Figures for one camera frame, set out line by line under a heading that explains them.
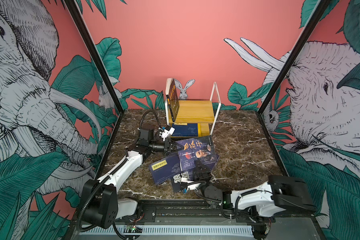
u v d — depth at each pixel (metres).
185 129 1.01
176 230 0.70
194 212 0.75
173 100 0.82
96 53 0.88
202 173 0.66
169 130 0.73
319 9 0.70
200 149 0.76
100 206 0.40
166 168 0.88
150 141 0.66
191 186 0.65
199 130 1.01
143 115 0.65
